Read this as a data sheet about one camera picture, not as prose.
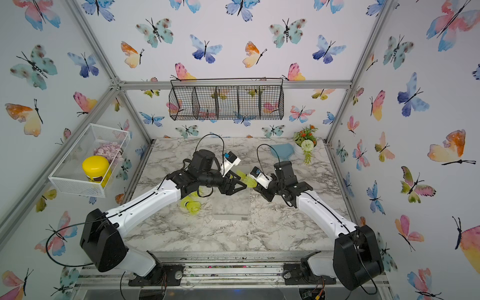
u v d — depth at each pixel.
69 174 0.64
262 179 0.73
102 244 0.42
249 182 0.78
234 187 0.68
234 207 0.93
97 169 0.63
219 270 0.76
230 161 0.67
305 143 0.99
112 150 0.69
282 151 1.23
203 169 0.61
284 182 0.64
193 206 0.91
